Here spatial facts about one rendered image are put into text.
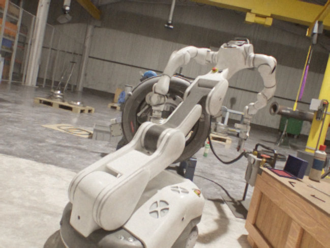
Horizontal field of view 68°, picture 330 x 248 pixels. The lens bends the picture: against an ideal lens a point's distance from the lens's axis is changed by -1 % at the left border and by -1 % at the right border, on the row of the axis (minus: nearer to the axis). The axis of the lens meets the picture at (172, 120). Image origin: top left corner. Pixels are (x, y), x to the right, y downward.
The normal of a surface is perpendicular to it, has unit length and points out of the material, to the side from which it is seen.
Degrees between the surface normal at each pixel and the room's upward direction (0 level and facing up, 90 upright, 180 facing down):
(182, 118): 47
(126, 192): 90
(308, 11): 90
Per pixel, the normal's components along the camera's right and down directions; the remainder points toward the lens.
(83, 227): -0.51, -0.04
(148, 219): -0.21, -0.81
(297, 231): -0.98, -0.20
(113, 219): 0.77, 0.22
